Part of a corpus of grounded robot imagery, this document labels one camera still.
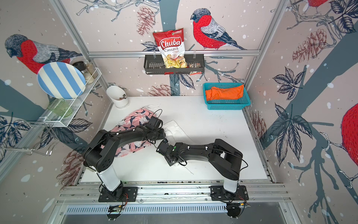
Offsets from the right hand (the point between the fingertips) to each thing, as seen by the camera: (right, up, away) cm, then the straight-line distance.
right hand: (173, 157), depth 86 cm
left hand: (-6, +14, +9) cm, 18 cm away
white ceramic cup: (-48, +42, +23) cm, 68 cm away
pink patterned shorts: (-27, +23, +15) cm, 38 cm away
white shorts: (0, +12, +11) cm, 17 cm away
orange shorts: (+34, +43, +28) cm, 62 cm away
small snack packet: (+14, +59, +4) cm, 61 cm away
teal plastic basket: (+48, +34, +29) cm, 66 cm away
